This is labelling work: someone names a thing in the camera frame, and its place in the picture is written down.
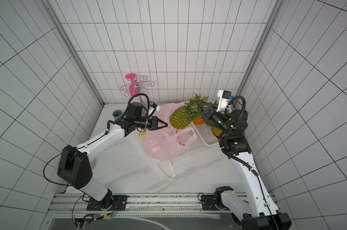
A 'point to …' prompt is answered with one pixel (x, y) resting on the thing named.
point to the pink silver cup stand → (137, 86)
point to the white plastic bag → (167, 167)
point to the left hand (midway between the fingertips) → (165, 127)
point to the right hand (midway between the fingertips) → (197, 100)
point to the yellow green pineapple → (216, 131)
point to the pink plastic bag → (165, 143)
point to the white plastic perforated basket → (206, 132)
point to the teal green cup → (117, 114)
